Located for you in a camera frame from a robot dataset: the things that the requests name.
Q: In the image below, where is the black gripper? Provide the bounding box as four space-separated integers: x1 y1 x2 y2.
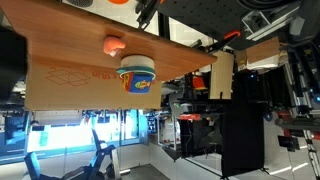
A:
24 129 123 180

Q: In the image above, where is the colourful soft picture cube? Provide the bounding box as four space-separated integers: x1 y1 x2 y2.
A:
120 71 154 95

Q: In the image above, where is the white bowl teal rim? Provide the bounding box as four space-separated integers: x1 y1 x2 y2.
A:
116 54 157 81

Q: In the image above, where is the brown cardboard panel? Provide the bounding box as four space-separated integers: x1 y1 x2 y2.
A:
24 54 163 111

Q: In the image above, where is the black rounded blurry object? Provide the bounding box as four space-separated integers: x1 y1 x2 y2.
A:
0 25 29 101

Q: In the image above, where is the pink plush toy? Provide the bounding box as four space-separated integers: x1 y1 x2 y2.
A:
102 35 127 58

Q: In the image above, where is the red flat case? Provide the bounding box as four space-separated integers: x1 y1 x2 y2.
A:
179 113 203 121

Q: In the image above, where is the dark round mesh object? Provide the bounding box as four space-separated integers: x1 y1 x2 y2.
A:
66 0 94 8

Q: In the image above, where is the black metal table leg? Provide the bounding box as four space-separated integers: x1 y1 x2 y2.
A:
158 13 171 39

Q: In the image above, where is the black perforated mounting board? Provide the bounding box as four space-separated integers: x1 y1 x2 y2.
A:
156 0 320 51

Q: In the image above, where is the brown cardboard box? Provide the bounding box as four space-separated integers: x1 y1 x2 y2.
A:
235 36 281 66

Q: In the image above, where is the black bar clamp orange handle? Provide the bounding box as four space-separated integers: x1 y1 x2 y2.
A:
190 29 242 56
134 0 166 30

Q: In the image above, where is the silver aluminium extrusion frame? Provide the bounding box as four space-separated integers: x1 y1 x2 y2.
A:
241 9 294 42

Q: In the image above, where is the black camera tripod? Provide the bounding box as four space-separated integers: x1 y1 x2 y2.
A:
288 43 320 180

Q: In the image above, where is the black cable coil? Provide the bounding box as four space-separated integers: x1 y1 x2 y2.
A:
238 0 301 11

